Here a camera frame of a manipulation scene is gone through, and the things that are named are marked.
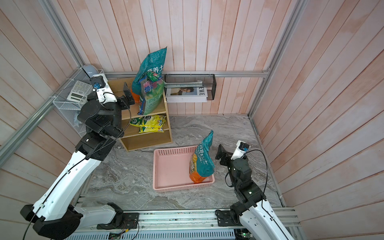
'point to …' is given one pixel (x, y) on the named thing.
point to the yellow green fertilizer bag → (152, 121)
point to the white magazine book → (187, 94)
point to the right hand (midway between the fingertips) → (226, 145)
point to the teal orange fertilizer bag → (202, 164)
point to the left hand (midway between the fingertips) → (115, 87)
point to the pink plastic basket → (171, 169)
